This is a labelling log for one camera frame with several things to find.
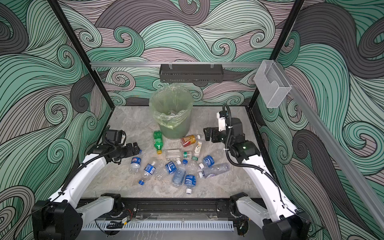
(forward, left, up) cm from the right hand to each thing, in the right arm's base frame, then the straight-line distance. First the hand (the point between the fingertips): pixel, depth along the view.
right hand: (212, 129), depth 75 cm
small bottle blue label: (-9, +1, -20) cm, 22 cm away
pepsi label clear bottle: (-12, +43, -20) cm, 49 cm away
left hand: (-5, +44, -13) cm, 46 cm away
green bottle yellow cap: (+5, +32, -21) cm, 39 cm away
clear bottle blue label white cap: (-13, +23, -20) cm, 33 cm away
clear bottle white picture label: (-2, +7, -21) cm, 22 cm away
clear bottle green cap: (-2, +23, -25) cm, 34 cm away
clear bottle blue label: (-15, +35, -20) cm, 43 cm away
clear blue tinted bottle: (-16, +17, -21) cm, 31 cm away
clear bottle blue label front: (-18, +11, -19) cm, 29 cm away
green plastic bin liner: (+29, +25, -10) cm, 39 cm away
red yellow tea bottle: (+6, +12, -21) cm, 25 cm away
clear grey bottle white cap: (-12, -3, -26) cm, 29 cm away
